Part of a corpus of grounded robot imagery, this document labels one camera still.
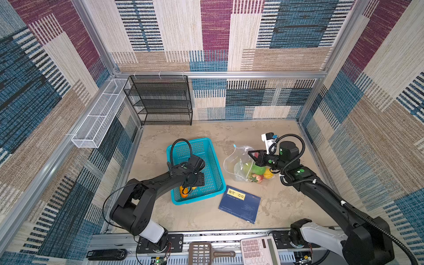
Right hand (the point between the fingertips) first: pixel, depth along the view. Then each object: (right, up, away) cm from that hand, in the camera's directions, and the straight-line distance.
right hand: (248, 155), depth 78 cm
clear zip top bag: (-3, -5, +2) cm, 6 cm away
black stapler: (-60, -39, -10) cm, 72 cm away
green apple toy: (+7, -9, +10) cm, 15 cm away
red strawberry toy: (+7, -14, +11) cm, 19 cm away
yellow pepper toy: (-27, -18, +9) cm, 34 cm away
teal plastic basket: (-16, -17, +13) cm, 26 cm away
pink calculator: (+3, -39, -8) cm, 40 cm away
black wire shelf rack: (-51, +33, +32) cm, 69 cm away
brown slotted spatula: (-21, -41, -7) cm, 47 cm away
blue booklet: (-3, -25, +5) cm, 26 cm away
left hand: (-25, -14, +13) cm, 31 cm away
